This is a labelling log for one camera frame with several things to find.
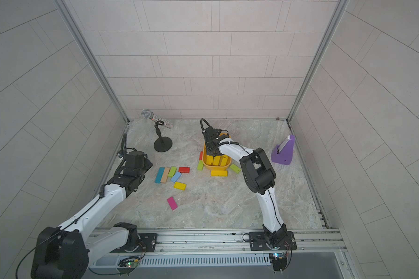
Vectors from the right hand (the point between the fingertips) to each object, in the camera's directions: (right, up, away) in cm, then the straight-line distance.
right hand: (213, 150), depth 100 cm
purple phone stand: (+37, -1, -10) cm, 38 cm away
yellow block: (+3, -12, -9) cm, 15 cm away
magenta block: (-19, -24, -18) cm, 36 cm away
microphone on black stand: (-31, +3, +2) cm, 31 cm away
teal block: (-28, -12, -11) cm, 33 cm away
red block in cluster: (-16, -10, -7) cm, 20 cm away
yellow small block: (-17, -17, -14) cm, 27 cm away
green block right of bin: (+12, -10, -7) cm, 17 cm away
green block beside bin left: (-7, -8, -7) cm, 13 cm away
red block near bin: (-7, -2, -8) cm, 10 cm away
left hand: (-31, -2, -14) cm, 35 cm away
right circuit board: (+27, -41, -32) cm, 59 cm away
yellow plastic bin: (+1, -8, -8) cm, 12 cm away
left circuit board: (-32, -41, -35) cm, 63 cm away
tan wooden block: (-25, -12, -11) cm, 30 cm away
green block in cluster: (-22, -11, -9) cm, 26 cm away
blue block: (-19, -13, -11) cm, 26 cm away
